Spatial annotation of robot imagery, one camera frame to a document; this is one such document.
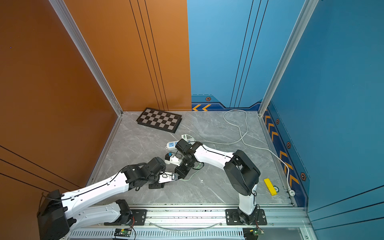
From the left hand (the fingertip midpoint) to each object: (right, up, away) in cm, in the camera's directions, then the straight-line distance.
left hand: (165, 172), depth 81 cm
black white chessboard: (-10, +30, +31) cm, 44 cm away
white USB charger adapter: (+10, +19, +13) cm, 25 cm away
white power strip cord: (+71, -11, +2) cm, 72 cm away
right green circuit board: (+46, -24, -12) cm, 53 cm away
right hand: (+6, -2, -1) cm, 7 cm away
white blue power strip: (+1, +13, +16) cm, 20 cm away
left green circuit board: (-19, -26, -9) cm, 33 cm away
